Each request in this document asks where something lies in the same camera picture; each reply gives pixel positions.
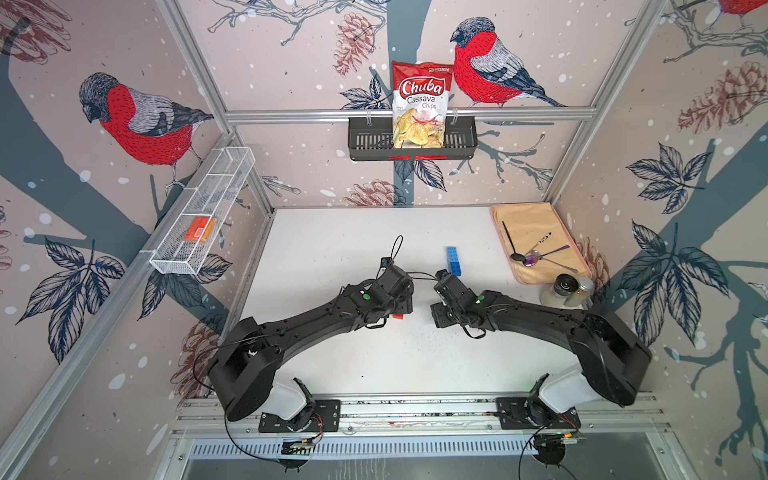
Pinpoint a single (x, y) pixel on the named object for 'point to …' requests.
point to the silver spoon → (539, 256)
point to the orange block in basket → (200, 228)
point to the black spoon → (516, 256)
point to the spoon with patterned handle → (549, 234)
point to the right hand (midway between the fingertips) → (440, 309)
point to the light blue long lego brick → (453, 258)
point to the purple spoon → (533, 260)
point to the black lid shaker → (555, 296)
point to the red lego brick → (398, 316)
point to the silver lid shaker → (580, 296)
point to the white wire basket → (212, 195)
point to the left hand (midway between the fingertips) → (407, 293)
